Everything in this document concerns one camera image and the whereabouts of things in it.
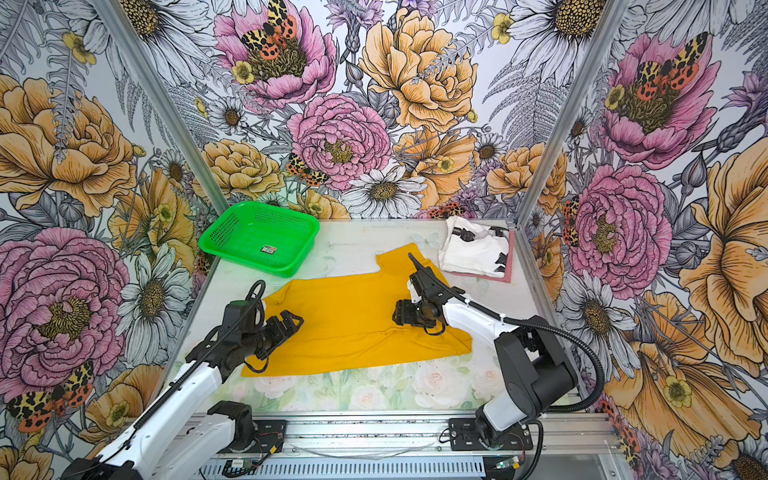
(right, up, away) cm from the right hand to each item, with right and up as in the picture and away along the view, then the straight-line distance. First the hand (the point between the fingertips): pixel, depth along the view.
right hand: (403, 326), depth 88 cm
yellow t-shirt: (-17, 0, +7) cm, 19 cm away
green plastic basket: (-49, +26, +27) cm, 61 cm away
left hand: (-31, -2, -5) cm, 31 cm away
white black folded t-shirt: (+26, +23, +20) cm, 40 cm away
